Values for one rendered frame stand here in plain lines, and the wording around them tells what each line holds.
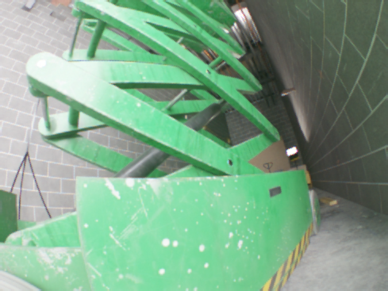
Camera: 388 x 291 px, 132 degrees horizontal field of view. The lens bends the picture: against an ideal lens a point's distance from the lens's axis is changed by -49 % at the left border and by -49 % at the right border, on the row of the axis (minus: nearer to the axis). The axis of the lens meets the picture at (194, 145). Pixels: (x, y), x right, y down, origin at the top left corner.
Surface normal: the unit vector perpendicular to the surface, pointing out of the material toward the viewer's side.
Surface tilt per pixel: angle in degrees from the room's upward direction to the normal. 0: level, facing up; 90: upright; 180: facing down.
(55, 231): 90
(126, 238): 90
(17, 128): 90
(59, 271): 90
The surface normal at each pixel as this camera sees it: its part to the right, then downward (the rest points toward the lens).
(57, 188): 0.82, -0.29
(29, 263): 0.64, -0.33
